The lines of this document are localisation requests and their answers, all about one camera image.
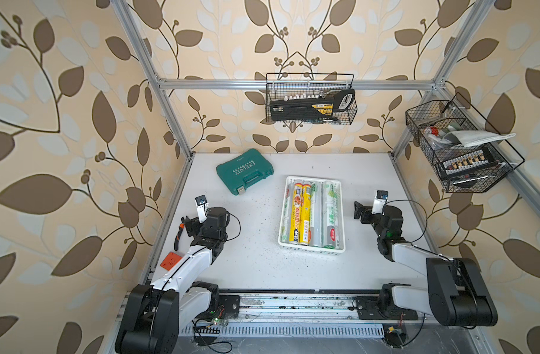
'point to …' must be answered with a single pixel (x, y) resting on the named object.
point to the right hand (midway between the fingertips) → (368, 202)
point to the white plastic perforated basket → (285, 202)
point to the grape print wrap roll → (330, 238)
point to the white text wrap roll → (316, 214)
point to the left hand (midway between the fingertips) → (200, 212)
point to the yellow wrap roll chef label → (305, 213)
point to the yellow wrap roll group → (296, 213)
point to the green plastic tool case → (245, 171)
